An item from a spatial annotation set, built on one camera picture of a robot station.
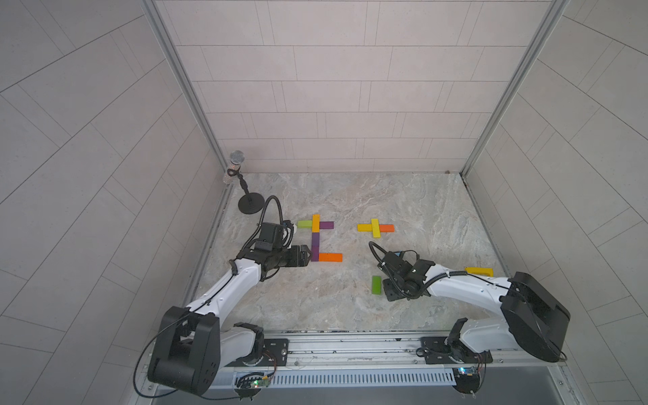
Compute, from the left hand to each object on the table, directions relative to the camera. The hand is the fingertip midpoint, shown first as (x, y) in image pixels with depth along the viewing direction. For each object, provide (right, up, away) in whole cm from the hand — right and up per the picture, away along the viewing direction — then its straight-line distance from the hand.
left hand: (306, 252), depth 86 cm
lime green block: (-3, +8, +14) cm, 16 cm away
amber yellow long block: (+2, +8, +13) cm, 16 cm away
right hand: (+28, -14, -1) cm, 31 cm away
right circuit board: (+46, -31, -17) cm, 58 cm away
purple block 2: (+2, +3, +10) cm, 11 cm away
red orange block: (+30, +6, +13) cm, 34 cm away
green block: (+24, -11, -1) cm, 26 cm away
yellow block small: (+21, +7, +11) cm, 25 cm away
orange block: (+8, -3, +5) cm, 10 cm away
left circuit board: (-12, -30, -20) cm, 38 cm away
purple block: (+6, +7, +13) cm, 17 cm away
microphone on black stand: (-25, +16, +17) cm, 34 cm away
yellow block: (+26, +7, +11) cm, 29 cm away
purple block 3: (+2, -2, +7) cm, 8 cm away
